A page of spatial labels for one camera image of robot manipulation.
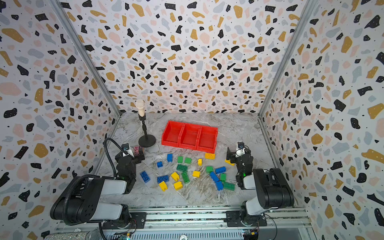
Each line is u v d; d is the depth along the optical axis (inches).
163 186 32.4
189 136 43.2
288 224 29.6
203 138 42.9
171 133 41.8
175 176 34.3
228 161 37.1
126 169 26.6
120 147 28.8
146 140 40.4
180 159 37.9
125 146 29.4
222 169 36.0
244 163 27.5
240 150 30.8
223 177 34.5
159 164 36.4
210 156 38.0
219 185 33.6
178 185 33.0
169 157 37.5
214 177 34.5
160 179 33.8
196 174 35.5
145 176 34.4
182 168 35.4
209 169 36.3
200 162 36.4
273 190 18.0
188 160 37.9
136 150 33.7
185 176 34.5
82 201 16.7
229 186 33.5
